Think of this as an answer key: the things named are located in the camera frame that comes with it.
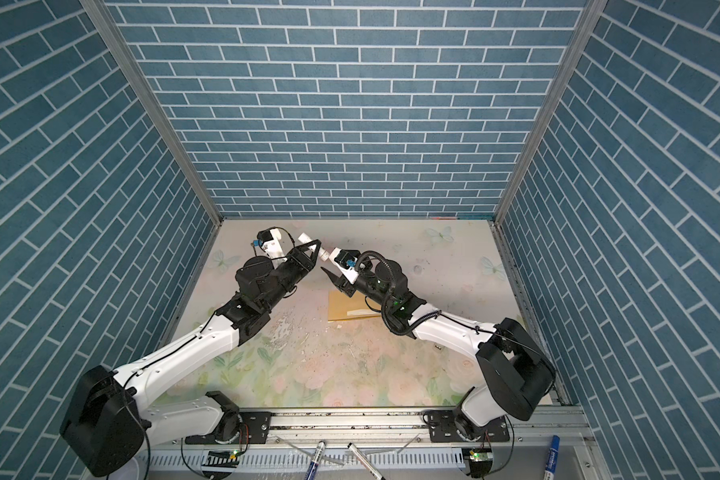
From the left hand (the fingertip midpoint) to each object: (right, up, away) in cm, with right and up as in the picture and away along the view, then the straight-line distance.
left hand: (322, 244), depth 74 cm
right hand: (+1, -3, +1) cm, 3 cm away
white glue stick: (0, -2, 0) cm, 2 cm away
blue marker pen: (-1, -52, -6) cm, 52 cm away
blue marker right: (+54, -51, -6) cm, 74 cm away
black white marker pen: (+11, -52, -5) cm, 53 cm away
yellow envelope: (+1, -20, +24) cm, 31 cm away
